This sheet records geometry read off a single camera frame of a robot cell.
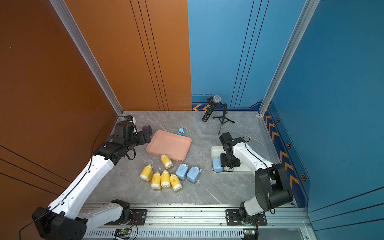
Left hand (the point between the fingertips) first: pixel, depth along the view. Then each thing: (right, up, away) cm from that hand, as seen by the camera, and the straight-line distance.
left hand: (143, 131), depth 78 cm
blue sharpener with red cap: (+46, -21, +4) cm, 51 cm away
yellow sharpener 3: (+17, -27, -1) cm, 32 cm away
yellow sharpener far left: (+1, -23, +4) cm, 24 cm away
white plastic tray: (+41, -14, +20) cm, 48 cm away
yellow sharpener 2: (+12, -26, 0) cm, 28 cm away
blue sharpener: (+20, -22, +3) cm, 30 cm away
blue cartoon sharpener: (+18, -1, +27) cm, 33 cm away
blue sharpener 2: (+27, -23, +2) cm, 36 cm away
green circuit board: (-5, -48, -7) cm, 49 cm away
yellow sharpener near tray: (+12, -18, +6) cm, 22 cm away
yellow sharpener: (+7, -27, -1) cm, 28 cm away
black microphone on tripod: (+40, +18, +13) cm, 46 cm away
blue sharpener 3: (+40, -20, +6) cm, 45 cm away
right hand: (+46, -20, +9) cm, 51 cm away
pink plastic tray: (+14, -12, +20) cm, 27 cm away
